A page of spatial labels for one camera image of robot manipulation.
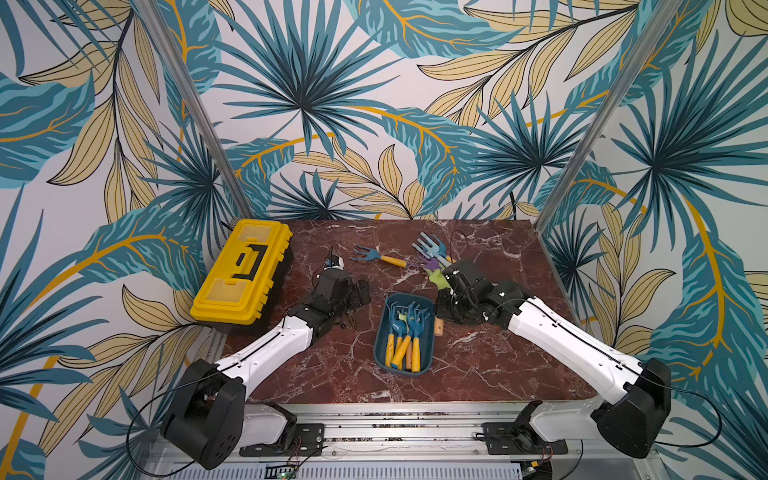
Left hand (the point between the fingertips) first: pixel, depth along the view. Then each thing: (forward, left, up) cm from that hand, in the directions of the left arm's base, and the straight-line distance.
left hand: (354, 289), depth 86 cm
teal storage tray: (-10, -21, -11) cm, 26 cm away
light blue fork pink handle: (+25, -25, -11) cm, 37 cm away
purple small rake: (+20, -26, -13) cm, 35 cm away
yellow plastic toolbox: (+2, +31, +3) cm, 31 cm away
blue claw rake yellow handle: (-5, -19, -11) cm, 22 cm away
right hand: (-8, -22, +4) cm, 23 cm away
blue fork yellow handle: (+23, -4, -12) cm, 26 cm away
